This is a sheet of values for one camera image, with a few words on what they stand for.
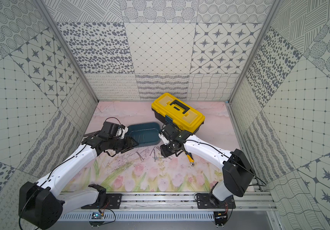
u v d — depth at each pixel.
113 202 0.73
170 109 0.93
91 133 1.01
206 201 0.73
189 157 0.89
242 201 0.75
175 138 0.60
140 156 0.90
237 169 0.42
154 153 0.92
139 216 0.70
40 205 0.38
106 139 0.61
